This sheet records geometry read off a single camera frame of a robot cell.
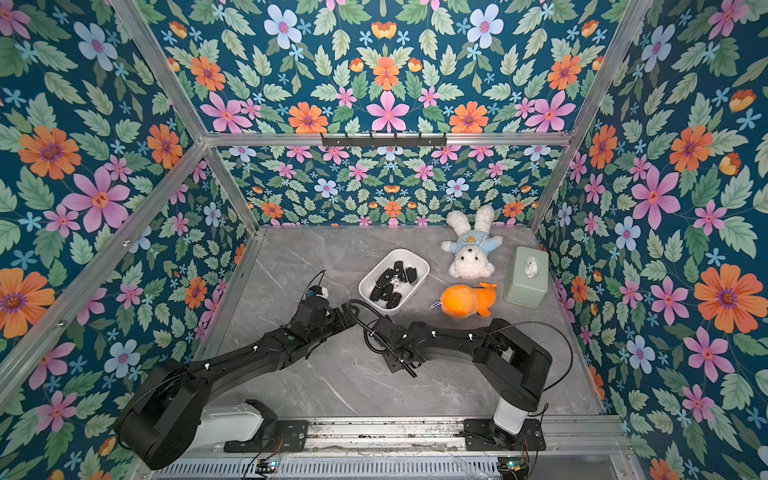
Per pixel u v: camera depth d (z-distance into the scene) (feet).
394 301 3.21
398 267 3.42
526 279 3.07
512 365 1.49
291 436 2.41
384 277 3.35
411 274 3.43
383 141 3.04
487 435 2.38
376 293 3.23
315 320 2.22
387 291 3.23
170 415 1.36
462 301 2.97
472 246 3.32
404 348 1.99
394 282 3.33
